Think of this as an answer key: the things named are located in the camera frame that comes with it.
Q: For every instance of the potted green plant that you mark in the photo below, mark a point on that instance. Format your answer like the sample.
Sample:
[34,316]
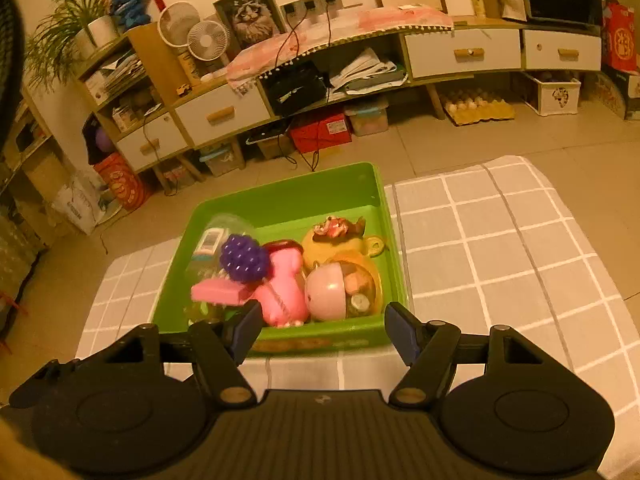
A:
[102,30]

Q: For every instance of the wooden shelf unit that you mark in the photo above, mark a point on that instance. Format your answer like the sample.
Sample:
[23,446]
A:
[35,160]

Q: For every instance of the pink capsule ball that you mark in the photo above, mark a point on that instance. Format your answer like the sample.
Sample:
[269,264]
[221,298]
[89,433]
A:
[325,290]

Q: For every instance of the pink toy gourd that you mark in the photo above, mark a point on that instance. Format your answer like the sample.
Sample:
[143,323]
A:
[280,290]

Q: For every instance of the dark ribbed object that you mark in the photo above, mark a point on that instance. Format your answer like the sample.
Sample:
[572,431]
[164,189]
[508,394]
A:
[10,35]

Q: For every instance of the blue plush toy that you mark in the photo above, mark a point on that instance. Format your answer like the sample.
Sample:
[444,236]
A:
[130,5]

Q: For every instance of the pink rectangular block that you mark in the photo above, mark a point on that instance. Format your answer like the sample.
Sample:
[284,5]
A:
[220,292]

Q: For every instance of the black hanging cloth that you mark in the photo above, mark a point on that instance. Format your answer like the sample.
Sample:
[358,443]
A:
[89,140]

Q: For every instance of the green plastic bin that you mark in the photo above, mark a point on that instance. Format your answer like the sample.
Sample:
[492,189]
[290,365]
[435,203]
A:
[300,200]

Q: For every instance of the black box device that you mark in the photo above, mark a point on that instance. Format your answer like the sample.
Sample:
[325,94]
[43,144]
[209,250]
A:
[295,87]

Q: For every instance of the small toy car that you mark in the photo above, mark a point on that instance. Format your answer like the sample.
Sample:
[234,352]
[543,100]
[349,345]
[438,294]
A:
[182,89]

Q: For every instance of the grey checked tablecloth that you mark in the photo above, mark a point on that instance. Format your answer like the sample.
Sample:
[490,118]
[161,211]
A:
[500,260]

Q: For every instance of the orange plastic bowl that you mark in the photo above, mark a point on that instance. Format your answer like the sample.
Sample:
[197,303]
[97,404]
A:
[376,285]

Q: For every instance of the small white carton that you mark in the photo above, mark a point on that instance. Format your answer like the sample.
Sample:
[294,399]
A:
[122,116]

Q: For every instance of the stack of books papers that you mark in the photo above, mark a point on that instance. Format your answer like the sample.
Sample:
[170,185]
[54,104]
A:
[115,72]

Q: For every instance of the printed carton box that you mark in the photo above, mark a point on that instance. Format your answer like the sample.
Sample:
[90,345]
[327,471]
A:
[192,67]

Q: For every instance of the pink fringed cloth runner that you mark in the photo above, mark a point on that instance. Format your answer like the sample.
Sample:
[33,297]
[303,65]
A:
[390,20]

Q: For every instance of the purple ball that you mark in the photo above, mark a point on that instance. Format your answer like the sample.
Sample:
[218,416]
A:
[102,139]

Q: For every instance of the cardboard egg tray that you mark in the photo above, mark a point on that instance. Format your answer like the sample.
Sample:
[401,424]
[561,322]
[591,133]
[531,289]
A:
[477,107]

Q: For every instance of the small brown red figurine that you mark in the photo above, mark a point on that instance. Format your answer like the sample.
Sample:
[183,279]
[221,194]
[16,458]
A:
[332,227]

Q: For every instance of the clear cotton swab jar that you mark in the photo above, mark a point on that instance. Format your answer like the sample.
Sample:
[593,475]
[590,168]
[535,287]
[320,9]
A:
[212,242]

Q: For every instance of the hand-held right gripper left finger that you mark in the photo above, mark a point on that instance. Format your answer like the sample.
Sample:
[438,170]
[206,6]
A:
[247,330]

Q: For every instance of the framed cat picture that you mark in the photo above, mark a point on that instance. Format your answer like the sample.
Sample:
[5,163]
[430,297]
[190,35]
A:
[250,17]

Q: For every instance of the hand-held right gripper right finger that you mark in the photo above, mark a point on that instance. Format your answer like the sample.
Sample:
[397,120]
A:
[400,332]

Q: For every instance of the storage box black lid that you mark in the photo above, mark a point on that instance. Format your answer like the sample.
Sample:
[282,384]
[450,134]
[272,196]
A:
[270,142]

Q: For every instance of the dotted curtain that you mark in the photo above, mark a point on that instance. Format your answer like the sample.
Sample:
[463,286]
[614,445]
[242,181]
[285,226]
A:
[12,260]

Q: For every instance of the small white desk fan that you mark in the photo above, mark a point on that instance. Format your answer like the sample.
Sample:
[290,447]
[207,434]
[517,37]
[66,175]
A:
[209,40]

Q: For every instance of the white cutout crate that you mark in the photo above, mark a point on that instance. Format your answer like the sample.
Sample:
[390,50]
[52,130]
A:
[552,95]

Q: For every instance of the purple toy grapes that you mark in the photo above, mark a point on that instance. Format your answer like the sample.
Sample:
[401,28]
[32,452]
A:
[242,257]

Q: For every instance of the large white desk fan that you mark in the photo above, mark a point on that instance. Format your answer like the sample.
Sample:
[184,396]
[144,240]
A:
[179,22]

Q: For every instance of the dark gift box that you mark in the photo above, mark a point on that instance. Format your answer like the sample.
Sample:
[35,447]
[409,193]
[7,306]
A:
[612,92]

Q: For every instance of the clear box teal lid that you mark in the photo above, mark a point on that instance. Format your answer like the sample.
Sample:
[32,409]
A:
[222,160]

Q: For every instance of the white plastic bag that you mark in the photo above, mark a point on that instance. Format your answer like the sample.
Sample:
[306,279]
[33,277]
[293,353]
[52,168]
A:
[80,202]

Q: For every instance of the wooden TV cabinet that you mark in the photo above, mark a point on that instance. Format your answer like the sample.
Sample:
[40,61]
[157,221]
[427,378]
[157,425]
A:
[157,60]

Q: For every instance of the small clear storage box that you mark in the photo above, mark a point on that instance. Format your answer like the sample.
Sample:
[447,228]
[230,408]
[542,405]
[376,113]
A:
[175,174]

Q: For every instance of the red gift box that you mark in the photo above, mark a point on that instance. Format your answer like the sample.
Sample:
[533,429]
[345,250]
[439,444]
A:
[620,35]

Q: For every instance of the red shoe box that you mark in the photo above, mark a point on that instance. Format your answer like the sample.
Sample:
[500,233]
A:
[322,132]

